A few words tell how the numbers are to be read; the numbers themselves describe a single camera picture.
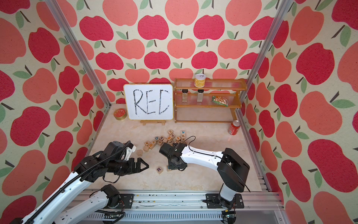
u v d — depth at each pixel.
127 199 0.75
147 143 0.95
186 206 0.73
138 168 0.61
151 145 0.93
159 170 0.83
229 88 1.14
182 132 1.01
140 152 0.90
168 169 0.86
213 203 0.73
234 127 0.95
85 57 0.91
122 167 0.58
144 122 1.04
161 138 0.97
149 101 0.98
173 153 0.60
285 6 0.69
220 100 0.96
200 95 0.97
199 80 0.89
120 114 1.11
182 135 0.98
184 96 0.98
